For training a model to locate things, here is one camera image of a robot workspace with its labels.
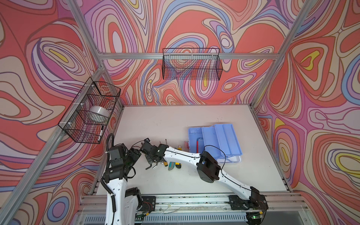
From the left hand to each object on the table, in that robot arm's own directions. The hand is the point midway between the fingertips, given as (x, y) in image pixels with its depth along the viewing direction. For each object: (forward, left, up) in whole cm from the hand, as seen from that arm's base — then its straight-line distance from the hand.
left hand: (137, 152), depth 79 cm
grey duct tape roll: (+15, +18, +20) cm, 31 cm away
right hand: (+3, -7, -14) cm, 16 cm away
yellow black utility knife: (-4, -24, -10) cm, 26 cm away
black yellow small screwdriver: (+14, -14, -12) cm, 23 cm away
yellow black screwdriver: (-2, -16, -11) cm, 19 cm away
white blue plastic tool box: (+7, -49, 0) cm, 49 cm away
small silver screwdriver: (+13, -10, -11) cm, 20 cm away
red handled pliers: (+11, -36, -12) cm, 40 cm away
